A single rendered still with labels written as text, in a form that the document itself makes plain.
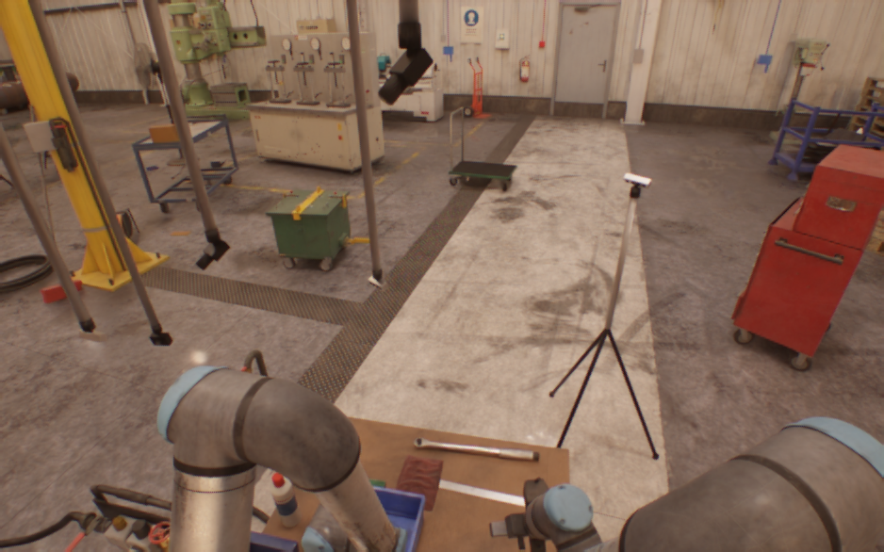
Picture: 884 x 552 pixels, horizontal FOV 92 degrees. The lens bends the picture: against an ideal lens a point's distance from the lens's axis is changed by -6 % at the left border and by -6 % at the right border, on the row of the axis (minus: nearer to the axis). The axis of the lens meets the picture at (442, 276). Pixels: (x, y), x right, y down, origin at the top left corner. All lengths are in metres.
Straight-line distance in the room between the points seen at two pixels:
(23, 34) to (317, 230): 2.42
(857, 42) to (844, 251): 8.35
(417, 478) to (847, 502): 1.39
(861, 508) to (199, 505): 0.73
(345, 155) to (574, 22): 5.75
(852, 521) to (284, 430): 0.59
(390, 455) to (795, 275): 2.46
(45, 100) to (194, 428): 3.92
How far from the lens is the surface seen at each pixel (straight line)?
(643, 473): 2.51
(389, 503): 1.64
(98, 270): 4.96
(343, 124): 6.25
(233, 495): 0.73
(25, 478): 3.13
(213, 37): 11.67
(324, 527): 1.18
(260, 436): 0.64
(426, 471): 1.75
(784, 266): 3.20
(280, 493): 1.58
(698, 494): 0.49
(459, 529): 1.65
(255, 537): 1.61
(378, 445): 1.86
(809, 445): 0.55
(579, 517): 1.01
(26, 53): 4.44
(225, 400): 0.67
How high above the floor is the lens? 1.90
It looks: 30 degrees down
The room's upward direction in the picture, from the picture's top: 1 degrees counter-clockwise
